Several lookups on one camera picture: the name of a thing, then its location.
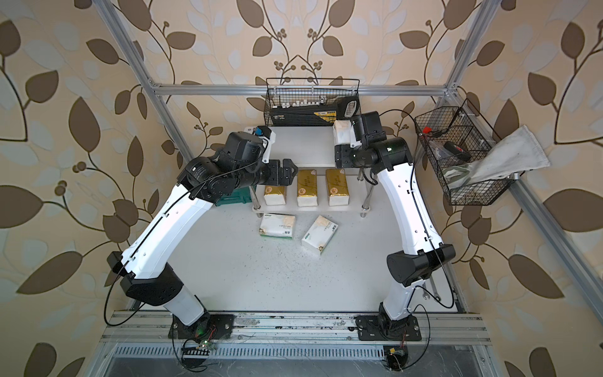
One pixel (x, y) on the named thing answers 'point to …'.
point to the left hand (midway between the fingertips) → (287, 168)
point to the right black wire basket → (455, 134)
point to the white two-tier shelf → (314, 149)
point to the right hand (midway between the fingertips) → (348, 156)
